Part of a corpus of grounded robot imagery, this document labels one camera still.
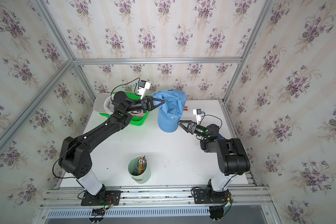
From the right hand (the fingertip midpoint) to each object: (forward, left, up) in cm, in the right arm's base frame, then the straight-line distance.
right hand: (180, 125), depth 79 cm
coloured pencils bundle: (-21, +20, -6) cm, 30 cm away
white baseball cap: (+26, +58, -10) cm, 65 cm away
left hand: (-1, +9, +17) cm, 19 cm away
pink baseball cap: (-2, +22, +13) cm, 26 cm away
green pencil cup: (-26, +20, -13) cm, 35 cm away
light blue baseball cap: (-1, +6, +12) cm, 14 cm away
